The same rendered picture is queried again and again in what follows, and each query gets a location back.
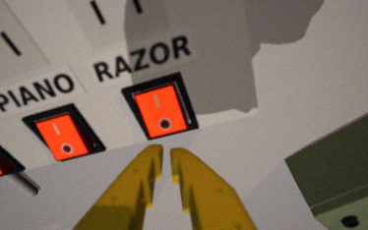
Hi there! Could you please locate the white power strip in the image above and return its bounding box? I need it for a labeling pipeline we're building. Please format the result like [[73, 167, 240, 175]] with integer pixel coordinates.
[[0, 0, 259, 197]]

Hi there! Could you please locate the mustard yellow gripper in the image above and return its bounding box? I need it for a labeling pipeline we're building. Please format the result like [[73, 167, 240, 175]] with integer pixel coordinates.
[[72, 144, 258, 230]]

